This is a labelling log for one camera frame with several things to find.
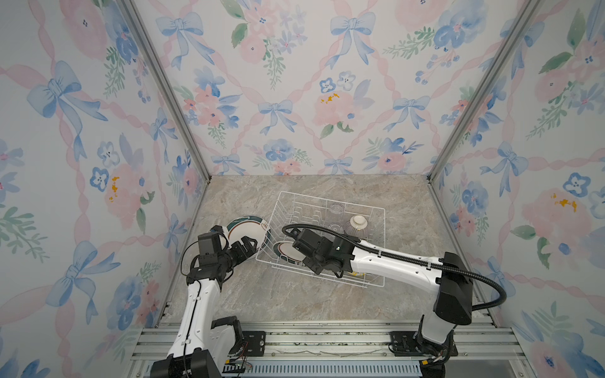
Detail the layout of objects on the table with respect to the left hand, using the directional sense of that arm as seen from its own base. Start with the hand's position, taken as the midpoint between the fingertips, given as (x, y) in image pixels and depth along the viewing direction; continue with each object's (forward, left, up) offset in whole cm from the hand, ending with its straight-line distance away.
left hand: (247, 245), depth 83 cm
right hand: (-2, -23, +2) cm, 23 cm away
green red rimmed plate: (+13, +2, -8) cm, 15 cm away
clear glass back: (+18, -33, -2) cm, 38 cm away
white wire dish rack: (+23, -17, -9) cm, 30 cm away
